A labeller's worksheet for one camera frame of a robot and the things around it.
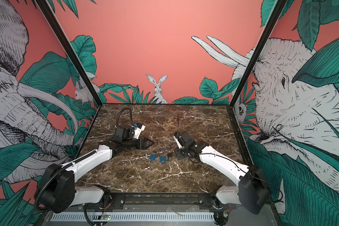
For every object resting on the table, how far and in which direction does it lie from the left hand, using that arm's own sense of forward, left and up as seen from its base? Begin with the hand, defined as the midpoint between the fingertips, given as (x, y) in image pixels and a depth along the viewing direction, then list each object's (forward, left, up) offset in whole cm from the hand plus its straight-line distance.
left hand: (152, 141), depth 82 cm
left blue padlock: (-4, +1, -14) cm, 15 cm away
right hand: (-4, -14, -2) cm, 15 cm away
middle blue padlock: (-5, -6, -15) cm, 17 cm away
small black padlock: (-2, -10, -15) cm, 18 cm away
